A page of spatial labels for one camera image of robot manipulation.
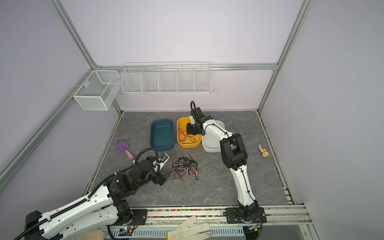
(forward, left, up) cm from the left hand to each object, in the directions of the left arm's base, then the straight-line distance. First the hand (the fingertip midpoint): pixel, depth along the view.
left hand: (163, 166), depth 76 cm
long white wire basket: (+56, -1, +15) cm, 58 cm away
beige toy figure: (+9, -61, -12) cm, 63 cm away
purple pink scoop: (+24, +33, -16) cm, 44 cm away
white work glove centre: (-27, -11, -14) cm, 32 cm away
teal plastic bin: (+30, +6, -13) cm, 33 cm away
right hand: (+27, -13, -8) cm, 31 cm away
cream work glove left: (-26, +31, -13) cm, 43 cm away
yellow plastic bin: (+25, -10, -15) cm, 31 cm away
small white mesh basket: (+52, +45, +10) cm, 70 cm away
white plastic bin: (+22, -27, -17) cm, 39 cm away
